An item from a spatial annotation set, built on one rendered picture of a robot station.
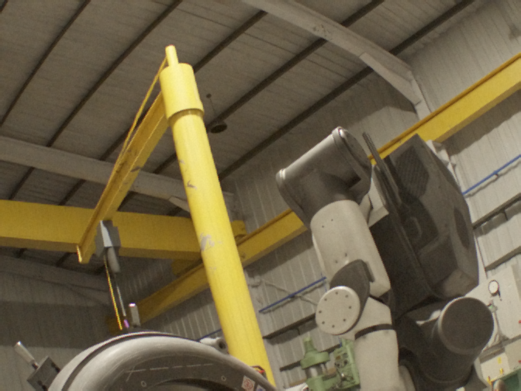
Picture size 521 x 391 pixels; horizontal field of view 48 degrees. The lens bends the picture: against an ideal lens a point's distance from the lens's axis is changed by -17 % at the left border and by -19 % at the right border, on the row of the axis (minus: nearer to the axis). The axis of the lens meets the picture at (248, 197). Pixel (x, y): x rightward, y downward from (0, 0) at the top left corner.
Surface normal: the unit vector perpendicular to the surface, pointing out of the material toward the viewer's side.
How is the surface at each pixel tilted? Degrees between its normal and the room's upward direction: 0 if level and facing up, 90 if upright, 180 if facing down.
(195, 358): 90
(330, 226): 78
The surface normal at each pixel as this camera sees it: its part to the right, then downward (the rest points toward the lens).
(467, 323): 0.00, -0.62
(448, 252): -0.45, 0.00
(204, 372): 0.72, -0.43
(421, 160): -0.62, -0.35
